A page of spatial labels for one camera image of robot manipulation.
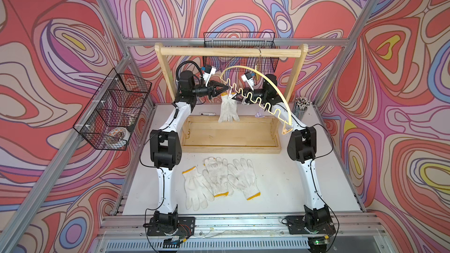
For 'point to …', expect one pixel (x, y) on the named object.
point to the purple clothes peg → (258, 115)
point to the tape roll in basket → (120, 133)
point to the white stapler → (208, 113)
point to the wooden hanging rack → (252, 134)
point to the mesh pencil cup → (301, 104)
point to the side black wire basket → (105, 123)
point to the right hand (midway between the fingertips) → (233, 100)
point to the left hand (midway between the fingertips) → (227, 90)
